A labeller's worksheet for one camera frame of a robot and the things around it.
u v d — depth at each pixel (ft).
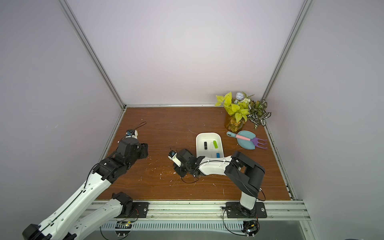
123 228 2.37
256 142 3.22
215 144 3.20
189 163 2.20
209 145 3.20
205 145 3.19
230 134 3.30
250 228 2.29
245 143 3.22
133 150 1.86
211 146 3.19
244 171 1.64
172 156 2.52
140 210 2.39
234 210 2.38
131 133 2.16
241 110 2.78
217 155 3.03
